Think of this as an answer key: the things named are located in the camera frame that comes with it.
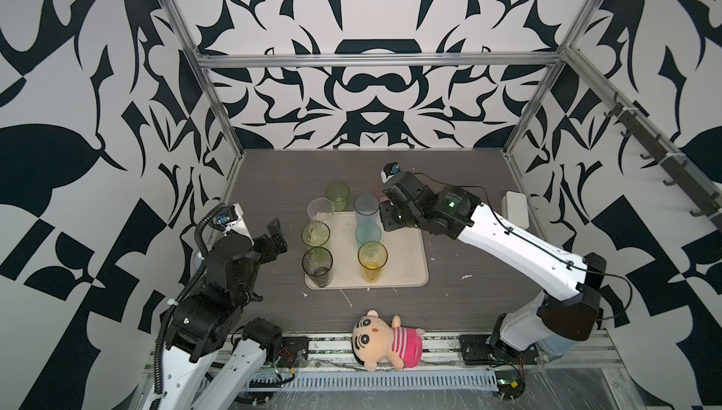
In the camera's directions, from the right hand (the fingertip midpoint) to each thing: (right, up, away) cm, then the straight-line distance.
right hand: (382, 206), depth 72 cm
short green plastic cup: (-13, +2, +27) cm, 30 cm away
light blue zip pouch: (+45, -36, +1) cm, 57 cm away
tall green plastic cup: (-22, -12, +29) cm, 38 cm away
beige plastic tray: (+8, -19, +17) cm, 27 cm away
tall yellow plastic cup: (-2, -15, +9) cm, 17 cm away
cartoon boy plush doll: (-2, -33, -3) cm, 33 cm away
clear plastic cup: (-18, -2, +15) cm, 23 cm away
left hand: (-29, -3, -7) cm, 30 cm away
